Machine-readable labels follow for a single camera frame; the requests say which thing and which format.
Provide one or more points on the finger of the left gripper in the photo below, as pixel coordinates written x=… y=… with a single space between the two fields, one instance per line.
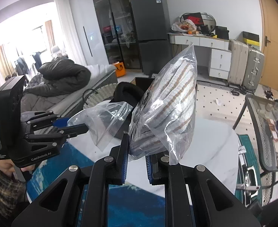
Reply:
x=43 y=119
x=57 y=138

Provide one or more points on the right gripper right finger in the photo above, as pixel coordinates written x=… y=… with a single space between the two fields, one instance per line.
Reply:
x=195 y=197

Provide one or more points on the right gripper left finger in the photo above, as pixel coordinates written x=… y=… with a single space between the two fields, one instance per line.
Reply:
x=79 y=196

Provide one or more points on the clear plastic bag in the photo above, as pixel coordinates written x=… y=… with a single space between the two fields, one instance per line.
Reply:
x=103 y=121

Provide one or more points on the striped socks plastic bag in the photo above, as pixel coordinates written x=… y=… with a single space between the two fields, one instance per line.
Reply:
x=164 y=119

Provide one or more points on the plaid left forearm sleeve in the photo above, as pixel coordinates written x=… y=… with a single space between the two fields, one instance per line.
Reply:
x=13 y=199

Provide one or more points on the person's left hand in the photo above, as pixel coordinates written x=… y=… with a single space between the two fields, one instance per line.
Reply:
x=7 y=167

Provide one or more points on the dark puffy jacket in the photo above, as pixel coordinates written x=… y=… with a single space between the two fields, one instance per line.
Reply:
x=59 y=78

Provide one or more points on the white woven laundry basket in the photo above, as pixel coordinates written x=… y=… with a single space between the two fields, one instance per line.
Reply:
x=92 y=97

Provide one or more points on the orange paper bag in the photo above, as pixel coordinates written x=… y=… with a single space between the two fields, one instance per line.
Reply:
x=120 y=69

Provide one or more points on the glass coffee table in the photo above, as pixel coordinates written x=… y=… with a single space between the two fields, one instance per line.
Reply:
x=264 y=139

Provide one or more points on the black ROG cardboard box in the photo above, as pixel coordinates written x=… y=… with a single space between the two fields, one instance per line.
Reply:
x=143 y=82

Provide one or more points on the dark glass display cabinet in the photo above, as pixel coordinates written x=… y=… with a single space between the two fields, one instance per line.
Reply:
x=117 y=32

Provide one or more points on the beige suitcase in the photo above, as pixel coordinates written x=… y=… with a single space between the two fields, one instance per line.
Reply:
x=239 y=56

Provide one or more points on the white vanity desk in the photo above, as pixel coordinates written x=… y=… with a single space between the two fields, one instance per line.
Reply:
x=212 y=53

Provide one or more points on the silver suitcase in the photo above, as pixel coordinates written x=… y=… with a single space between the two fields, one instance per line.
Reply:
x=254 y=67

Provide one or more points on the grey refrigerator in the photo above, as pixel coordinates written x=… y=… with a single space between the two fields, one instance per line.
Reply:
x=152 y=25

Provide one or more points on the black yellow box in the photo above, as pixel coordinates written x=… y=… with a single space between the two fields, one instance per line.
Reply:
x=251 y=39

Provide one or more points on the white plastic grocery bag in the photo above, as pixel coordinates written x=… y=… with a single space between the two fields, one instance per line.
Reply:
x=187 y=26

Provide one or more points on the oval vanity mirror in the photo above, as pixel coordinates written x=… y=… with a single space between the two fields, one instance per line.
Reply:
x=204 y=22

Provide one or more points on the wooden door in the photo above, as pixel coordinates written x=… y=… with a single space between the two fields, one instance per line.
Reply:
x=269 y=12

